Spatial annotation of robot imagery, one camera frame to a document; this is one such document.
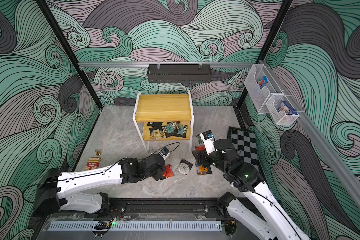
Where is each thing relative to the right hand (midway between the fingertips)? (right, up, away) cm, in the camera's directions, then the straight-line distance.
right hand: (201, 149), depth 69 cm
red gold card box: (-63, -13, +19) cm, 67 cm away
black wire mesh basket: (-10, +48, +38) cm, 62 cm away
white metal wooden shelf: (-18, +15, +2) cm, 23 cm away
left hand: (-19, -10, +7) cm, 22 cm away
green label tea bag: (-17, +9, +17) cm, 25 cm away
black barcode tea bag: (-24, +10, +21) cm, 33 cm away
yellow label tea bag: (-24, +6, +17) cm, 30 cm away
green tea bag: (-9, +7, +17) cm, 20 cm away
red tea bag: (+4, -5, +27) cm, 28 cm away
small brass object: (-62, -8, +24) cm, 67 cm away
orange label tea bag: (+3, -16, +17) cm, 24 cm away
